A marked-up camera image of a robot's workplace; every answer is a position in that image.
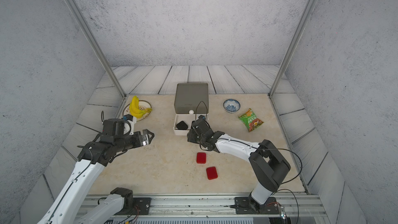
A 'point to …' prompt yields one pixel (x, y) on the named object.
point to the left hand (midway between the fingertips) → (149, 136)
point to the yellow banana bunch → (134, 110)
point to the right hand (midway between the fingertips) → (189, 135)
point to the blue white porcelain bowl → (231, 105)
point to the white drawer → (188, 118)
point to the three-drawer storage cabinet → (191, 100)
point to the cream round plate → (143, 104)
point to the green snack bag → (251, 121)
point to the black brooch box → (182, 125)
